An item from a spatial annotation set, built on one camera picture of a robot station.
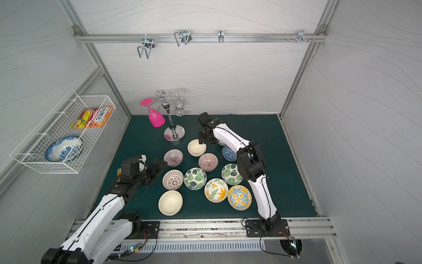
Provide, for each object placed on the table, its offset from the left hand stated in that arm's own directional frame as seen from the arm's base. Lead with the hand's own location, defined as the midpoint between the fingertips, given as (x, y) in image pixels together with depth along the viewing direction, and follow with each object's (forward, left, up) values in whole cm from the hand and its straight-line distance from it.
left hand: (164, 167), depth 82 cm
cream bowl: (-14, -4, -10) cm, 18 cm away
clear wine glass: (+40, -2, +6) cm, 41 cm away
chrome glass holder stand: (+30, +3, -9) cm, 31 cm away
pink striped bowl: (+11, -1, -10) cm, 15 cm away
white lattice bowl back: (+17, -29, -2) cm, 34 cm away
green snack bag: (+1, +28, -9) cm, 30 cm away
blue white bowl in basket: (-4, +33, +22) cm, 40 cm away
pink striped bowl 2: (+9, -22, -11) cm, 26 cm away
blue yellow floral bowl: (-11, -39, -10) cm, 41 cm away
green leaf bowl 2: (+2, -35, -11) cm, 36 cm away
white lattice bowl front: (-2, -3, -10) cm, 11 cm away
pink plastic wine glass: (+30, +11, +5) cm, 33 cm away
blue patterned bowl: (+15, -34, -10) cm, 38 cm away
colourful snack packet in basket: (+13, +29, +23) cm, 39 cm away
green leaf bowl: (-1, -15, -10) cm, 18 cm away
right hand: (+20, -19, -3) cm, 27 cm away
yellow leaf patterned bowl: (-7, -27, -10) cm, 29 cm away
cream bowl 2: (+17, -13, -9) cm, 24 cm away
